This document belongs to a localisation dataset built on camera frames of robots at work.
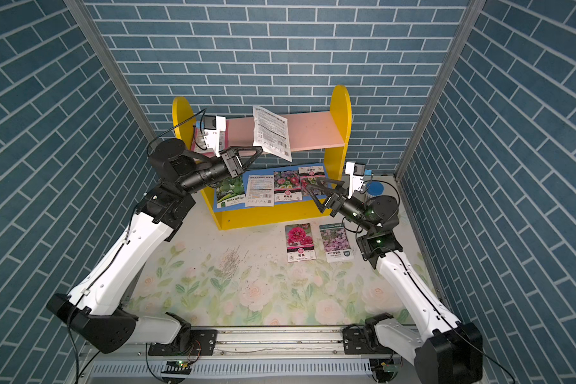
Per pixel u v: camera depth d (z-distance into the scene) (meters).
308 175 1.02
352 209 0.58
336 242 0.96
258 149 0.57
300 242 0.96
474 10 0.71
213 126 0.51
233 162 0.51
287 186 0.98
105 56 0.79
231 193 0.95
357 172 0.57
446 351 0.37
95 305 0.38
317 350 0.74
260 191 0.96
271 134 0.63
